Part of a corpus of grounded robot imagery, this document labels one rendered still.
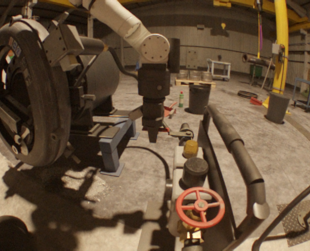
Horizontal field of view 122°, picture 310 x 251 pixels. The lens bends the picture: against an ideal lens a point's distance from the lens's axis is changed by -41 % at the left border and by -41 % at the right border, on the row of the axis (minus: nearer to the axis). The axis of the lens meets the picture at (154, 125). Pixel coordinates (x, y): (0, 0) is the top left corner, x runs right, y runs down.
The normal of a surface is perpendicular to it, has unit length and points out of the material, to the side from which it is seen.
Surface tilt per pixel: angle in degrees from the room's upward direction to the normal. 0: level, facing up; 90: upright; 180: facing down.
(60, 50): 90
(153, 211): 0
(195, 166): 0
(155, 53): 90
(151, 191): 0
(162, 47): 90
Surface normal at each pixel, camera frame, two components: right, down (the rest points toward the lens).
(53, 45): -0.14, 0.42
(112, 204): 0.00, -0.90
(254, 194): -0.75, -0.44
